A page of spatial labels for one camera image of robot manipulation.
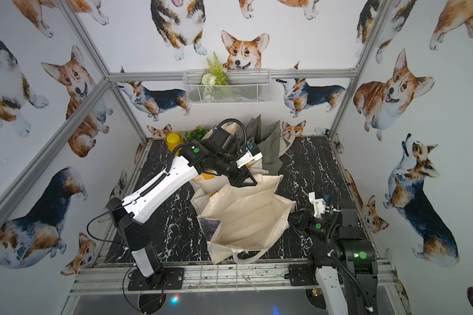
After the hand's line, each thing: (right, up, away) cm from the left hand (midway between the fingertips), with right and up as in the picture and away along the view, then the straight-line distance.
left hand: (256, 178), depth 69 cm
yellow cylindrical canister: (-44, +17, +37) cm, 59 cm away
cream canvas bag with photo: (-5, -21, +19) cm, 28 cm away
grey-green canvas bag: (+6, +13, +19) cm, 24 cm away
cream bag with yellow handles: (-17, -3, +11) cm, 20 cm away
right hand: (+9, -12, -6) cm, 16 cm away
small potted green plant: (-31, +19, +33) cm, 49 cm away
